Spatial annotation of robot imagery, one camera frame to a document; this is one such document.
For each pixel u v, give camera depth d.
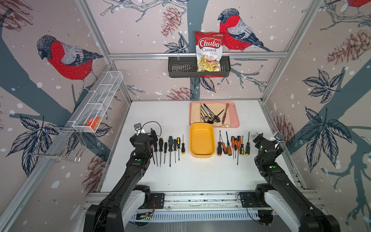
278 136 0.68
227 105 1.18
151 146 0.92
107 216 0.39
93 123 0.64
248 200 0.73
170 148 0.92
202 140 0.98
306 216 0.42
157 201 0.73
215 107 1.15
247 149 0.90
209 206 0.73
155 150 0.92
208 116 1.10
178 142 0.94
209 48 0.83
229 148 0.92
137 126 0.70
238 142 0.94
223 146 0.92
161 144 0.94
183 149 0.92
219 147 0.92
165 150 0.92
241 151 0.90
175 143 0.94
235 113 1.12
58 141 0.57
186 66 0.95
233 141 0.95
